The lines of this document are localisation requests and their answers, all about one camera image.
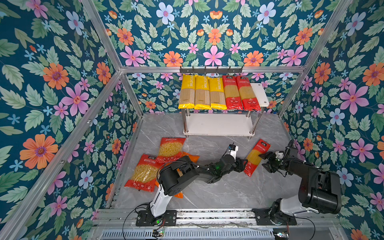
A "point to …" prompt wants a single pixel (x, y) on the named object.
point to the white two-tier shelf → (216, 122)
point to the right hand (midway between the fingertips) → (260, 158)
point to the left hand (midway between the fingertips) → (248, 158)
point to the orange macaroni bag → (193, 158)
